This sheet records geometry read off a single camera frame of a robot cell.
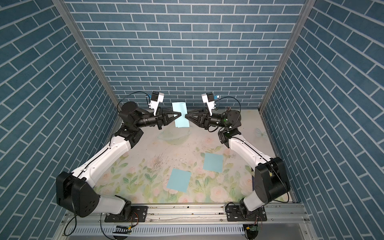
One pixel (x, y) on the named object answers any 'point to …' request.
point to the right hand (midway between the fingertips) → (189, 119)
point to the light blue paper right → (213, 162)
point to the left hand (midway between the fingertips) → (183, 117)
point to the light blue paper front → (179, 180)
